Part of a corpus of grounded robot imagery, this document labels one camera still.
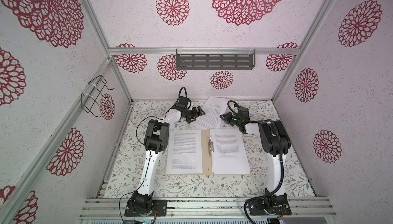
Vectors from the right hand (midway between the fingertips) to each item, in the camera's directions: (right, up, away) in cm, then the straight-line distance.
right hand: (220, 113), depth 105 cm
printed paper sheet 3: (-3, +4, +8) cm, 10 cm away
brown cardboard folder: (-10, -26, -15) cm, 32 cm away
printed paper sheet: (-24, -24, -11) cm, 36 cm away
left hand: (-14, -3, +2) cm, 15 cm away
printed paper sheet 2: (+4, -26, -13) cm, 29 cm away
